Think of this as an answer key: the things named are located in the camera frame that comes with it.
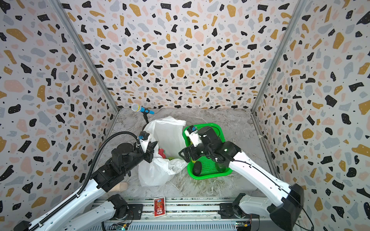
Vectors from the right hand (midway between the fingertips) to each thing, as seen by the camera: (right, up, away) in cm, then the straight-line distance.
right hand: (186, 149), depth 71 cm
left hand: (-14, +4, 0) cm, 15 cm away
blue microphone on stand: (-32, +23, +18) cm, 43 cm away
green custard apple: (-8, -4, -3) cm, 9 cm away
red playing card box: (-14, -30, +3) cm, 33 cm away
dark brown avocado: (+5, -14, +13) cm, 20 cm away
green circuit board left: (-32, -38, -1) cm, 50 cm away
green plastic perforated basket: (+13, -15, +19) cm, 27 cm away
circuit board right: (+28, -38, 0) cm, 47 cm away
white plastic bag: (-14, +6, +21) cm, 26 cm away
